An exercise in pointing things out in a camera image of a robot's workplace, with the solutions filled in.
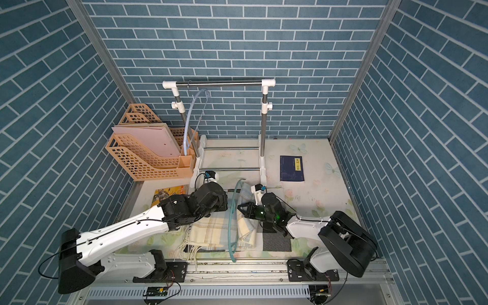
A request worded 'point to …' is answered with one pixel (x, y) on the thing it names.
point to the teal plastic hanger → (230, 218)
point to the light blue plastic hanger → (208, 94)
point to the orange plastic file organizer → (140, 163)
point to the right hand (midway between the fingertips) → (238, 209)
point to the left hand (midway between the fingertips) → (234, 199)
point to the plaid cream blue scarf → (224, 229)
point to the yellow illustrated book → (161, 194)
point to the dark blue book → (291, 168)
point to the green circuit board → (156, 291)
